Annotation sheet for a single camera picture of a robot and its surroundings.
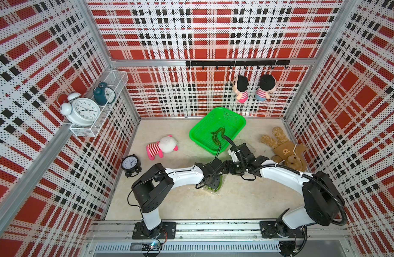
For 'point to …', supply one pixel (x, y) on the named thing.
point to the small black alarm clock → (131, 165)
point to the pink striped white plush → (167, 144)
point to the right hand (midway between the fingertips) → (226, 169)
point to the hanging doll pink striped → (240, 85)
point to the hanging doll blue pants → (267, 83)
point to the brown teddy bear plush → (287, 153)
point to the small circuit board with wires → (151, 246)
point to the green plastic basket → (233, 122)
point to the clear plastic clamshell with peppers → (217, 191)
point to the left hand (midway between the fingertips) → (214, 180)
